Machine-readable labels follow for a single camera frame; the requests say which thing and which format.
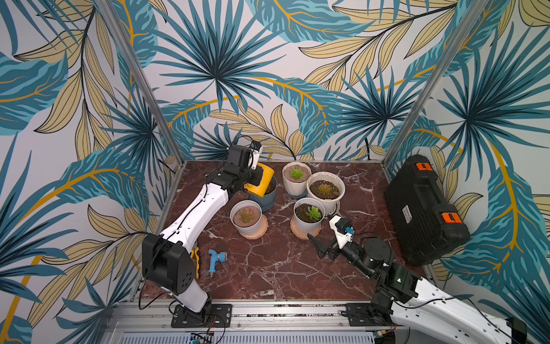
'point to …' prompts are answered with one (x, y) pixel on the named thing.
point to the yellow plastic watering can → (260, 190)
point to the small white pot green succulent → (309, 213)
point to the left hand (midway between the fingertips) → (238, 207)
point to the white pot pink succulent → (248, 218)
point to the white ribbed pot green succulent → (296, 175)
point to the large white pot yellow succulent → (326, 188)
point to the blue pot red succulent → (268, 199)
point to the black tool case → (426, 222)
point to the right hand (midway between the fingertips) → (307, 227)
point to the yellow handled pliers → (195, 251)
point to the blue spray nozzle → (215, 256)
